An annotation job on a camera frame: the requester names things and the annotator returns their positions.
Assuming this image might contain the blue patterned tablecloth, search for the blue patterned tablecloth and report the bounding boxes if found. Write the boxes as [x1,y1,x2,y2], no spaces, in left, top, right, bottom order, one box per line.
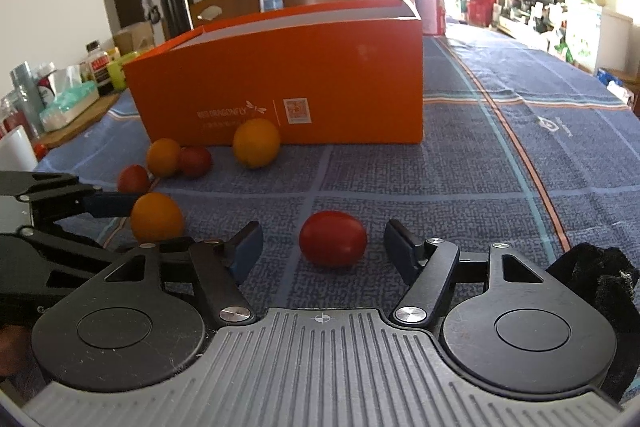
[35,24,640,308]

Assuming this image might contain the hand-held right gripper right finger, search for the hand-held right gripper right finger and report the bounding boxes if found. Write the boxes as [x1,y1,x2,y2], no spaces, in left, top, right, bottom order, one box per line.
[384,219,548,324]

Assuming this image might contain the large red tomato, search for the large red tomato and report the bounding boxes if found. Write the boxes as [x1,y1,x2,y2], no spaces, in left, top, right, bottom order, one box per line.
[299,210,368,269]

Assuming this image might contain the red basket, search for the red basket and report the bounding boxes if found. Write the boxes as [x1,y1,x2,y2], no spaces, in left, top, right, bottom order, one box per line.
[467,0,496,28]

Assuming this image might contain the glass bottle with red label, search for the glass bottle with red label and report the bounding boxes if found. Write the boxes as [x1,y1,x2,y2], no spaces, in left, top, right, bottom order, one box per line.
[82,42,115,98]

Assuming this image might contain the white cabinet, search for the white cabinet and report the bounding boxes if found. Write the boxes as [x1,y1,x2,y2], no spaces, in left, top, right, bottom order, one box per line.
[565,2,633,72]

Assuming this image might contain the small orange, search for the small orange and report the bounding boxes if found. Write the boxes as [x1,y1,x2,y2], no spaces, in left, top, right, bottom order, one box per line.
[130,193,185,244]
[146,138,182,178]

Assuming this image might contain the wooden cutting board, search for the wooden cutting board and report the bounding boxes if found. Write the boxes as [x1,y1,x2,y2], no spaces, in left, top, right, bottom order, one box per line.
[35,93,121,150]

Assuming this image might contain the green panda mug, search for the green panda mug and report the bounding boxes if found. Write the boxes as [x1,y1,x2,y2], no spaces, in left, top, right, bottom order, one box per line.
[107,52,146,90]

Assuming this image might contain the orange cardboard box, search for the orange cardboard box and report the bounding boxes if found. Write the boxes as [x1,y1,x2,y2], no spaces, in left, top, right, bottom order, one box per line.
[122,0,425,146]

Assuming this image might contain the teal tissue box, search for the teal tissue box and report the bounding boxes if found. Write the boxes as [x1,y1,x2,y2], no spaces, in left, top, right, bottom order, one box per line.
[39,67,101,132]

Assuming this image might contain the white cup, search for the white cup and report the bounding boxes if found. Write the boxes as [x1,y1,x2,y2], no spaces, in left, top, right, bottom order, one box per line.
[0,125,38,172]

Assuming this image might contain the pink wrapped package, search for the pink wrapped package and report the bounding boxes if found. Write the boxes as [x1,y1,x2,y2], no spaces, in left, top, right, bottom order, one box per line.
[414,0,447,36]

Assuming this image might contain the black thermos flask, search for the black thermos flask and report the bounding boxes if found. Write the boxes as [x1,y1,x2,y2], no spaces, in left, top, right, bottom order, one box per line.
[157,0,194,42]

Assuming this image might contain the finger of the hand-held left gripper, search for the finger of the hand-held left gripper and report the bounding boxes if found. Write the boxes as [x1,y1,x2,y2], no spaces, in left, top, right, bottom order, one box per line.
[0,227,137,304]
[0,172,136,230]

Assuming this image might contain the red and white can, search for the red and white can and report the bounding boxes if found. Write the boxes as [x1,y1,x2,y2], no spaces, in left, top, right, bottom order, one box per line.
[37,74,57,108]

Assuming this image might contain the clear plastic container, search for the clear plastic container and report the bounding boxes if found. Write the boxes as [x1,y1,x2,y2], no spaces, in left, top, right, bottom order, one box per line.
[10,62,43,138]

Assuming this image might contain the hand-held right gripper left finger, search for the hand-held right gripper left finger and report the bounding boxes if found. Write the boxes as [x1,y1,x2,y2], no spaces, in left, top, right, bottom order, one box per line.
[102,222,264,325]

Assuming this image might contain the brown cardboard box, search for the brown cardboard box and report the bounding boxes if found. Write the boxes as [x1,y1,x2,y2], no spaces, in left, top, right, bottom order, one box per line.
[112,22,155,52]

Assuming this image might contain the large yellow orange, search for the large yellow orange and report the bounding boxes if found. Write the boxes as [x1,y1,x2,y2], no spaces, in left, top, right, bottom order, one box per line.
[232,118,281,169]

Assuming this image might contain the black fuzzy cloth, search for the black fuzzy cloth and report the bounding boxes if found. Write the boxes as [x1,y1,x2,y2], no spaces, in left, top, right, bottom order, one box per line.
[545,243,640,408]

